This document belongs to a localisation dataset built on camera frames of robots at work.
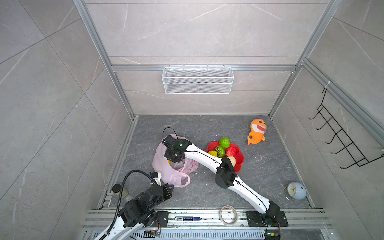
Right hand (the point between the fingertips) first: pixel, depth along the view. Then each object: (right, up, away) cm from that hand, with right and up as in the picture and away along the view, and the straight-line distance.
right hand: (166, 158), depth 94 cm
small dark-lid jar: (-22, -12, -19) cm, 31 cm away
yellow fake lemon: (+30, +4, -3) cm, 30 cm away
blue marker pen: (+14, -26, -21) cm, 36 cm away
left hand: (+8, -11, -15) cm, 20 cm away
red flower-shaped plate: (+46, +1, -2) cm, 46 cm away
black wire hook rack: (+85, +8, -34) cm, 92 cm away
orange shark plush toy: (+63, +20, +9) cm, 66 cm away
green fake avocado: (+35, +5, -1) cm, 35 cm away
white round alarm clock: (+71, -13, -17) cm, 74 cm away
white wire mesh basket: (+20, +52, +7) cm, 56 cm away
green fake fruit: (+37, +10, -1) cm, 39 cm away
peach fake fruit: (+42, -1, -4) cm, 42 cm away
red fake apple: (+41, +4, -1) cm, 41 cm away
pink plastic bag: (+7, -5, -15) cm, 18 cm away
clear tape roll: (+32, -26, -21) cm, 46 cm away
